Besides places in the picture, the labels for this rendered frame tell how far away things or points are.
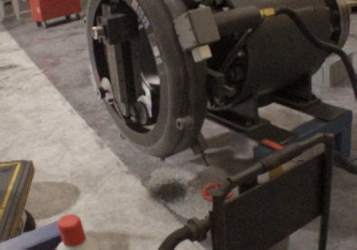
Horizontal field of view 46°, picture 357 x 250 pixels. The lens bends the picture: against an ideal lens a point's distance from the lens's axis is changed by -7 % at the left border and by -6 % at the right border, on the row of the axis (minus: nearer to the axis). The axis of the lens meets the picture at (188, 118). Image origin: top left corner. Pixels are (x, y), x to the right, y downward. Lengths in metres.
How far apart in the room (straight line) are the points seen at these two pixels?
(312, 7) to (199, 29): 0.75
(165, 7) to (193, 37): 0.17
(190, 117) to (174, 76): 0.15
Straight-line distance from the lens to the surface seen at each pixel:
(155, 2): 1.41
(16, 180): 1.62
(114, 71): 1.72
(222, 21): 1.36
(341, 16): 2.17
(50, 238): 0.80
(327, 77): 3.05
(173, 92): 1.40
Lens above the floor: 1.03
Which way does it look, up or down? 23 degrees down
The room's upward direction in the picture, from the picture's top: 6 degrees counter-clockwise
